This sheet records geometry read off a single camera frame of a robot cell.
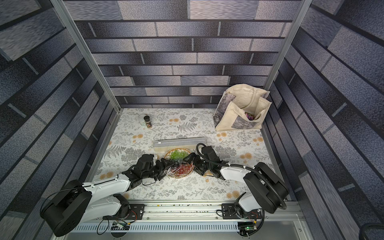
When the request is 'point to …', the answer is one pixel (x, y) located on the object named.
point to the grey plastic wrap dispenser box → (163, 144)
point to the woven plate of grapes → (177, 155)
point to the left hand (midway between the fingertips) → (172, 166)
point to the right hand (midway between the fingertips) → (185, 163)
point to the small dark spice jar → (148, 122)
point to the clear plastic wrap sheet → (183, 169)
